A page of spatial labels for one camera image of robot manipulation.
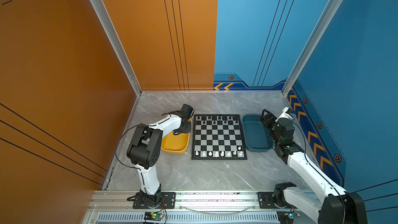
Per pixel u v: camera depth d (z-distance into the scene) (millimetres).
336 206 400
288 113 691
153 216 708
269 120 719
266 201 724
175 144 912
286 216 709
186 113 780
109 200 756
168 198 742
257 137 955
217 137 937
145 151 497
